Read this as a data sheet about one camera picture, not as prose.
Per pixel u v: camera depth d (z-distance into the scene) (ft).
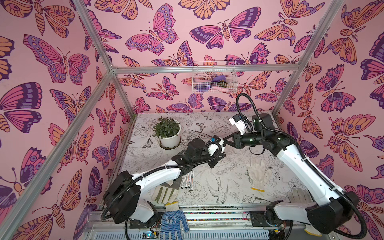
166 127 2.87
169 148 3.27
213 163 2.21
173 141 3.11
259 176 2.88
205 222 2.41
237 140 2.01
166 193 2.68
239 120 2.05
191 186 2.74
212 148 2.20
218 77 3.13
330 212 1.22
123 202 1.38
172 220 2.41
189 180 2.80
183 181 2.80
